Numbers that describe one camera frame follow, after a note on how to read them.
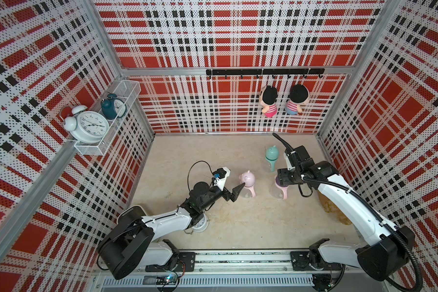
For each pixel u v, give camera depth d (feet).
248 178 2.63
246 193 2.96
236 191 2.32
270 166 3.06
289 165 2.09
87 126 2.05
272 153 2.97
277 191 2.75
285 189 2.70
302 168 1.91
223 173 2.16
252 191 2.76
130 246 1.37
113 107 2.34
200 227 2.61
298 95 3.06
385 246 1.23
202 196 2.02
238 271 2.39
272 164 3.05
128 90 2.97
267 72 2.90
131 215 1.55
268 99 3.19
